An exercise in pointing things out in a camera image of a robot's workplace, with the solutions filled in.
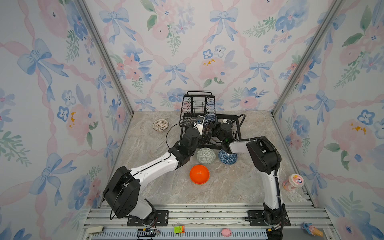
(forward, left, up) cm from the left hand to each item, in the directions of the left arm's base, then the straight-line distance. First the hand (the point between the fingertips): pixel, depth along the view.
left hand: (203, 124), depth 79 cm
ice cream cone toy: (-44, -50, -23) cm, 70 cm away
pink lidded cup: (-23, -47, -16) cm, 55 cm away
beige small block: (-44, +50, -25) cm, 71 cm away
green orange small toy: (-44, +11, -23) cm, 51 cm away
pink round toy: (-45, -11, -24) cm, 52 cm away
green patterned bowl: (-5, -3, -25) cm, 26 cm away
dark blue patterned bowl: (-6, -17, -26) cm, 31 cm away
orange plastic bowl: (-18, +1, -23) cm, 29 cm away
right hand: (+16, -3, -13) cm, 20 cm away
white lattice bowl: (+19, +29, -24) cm, 42 cm away
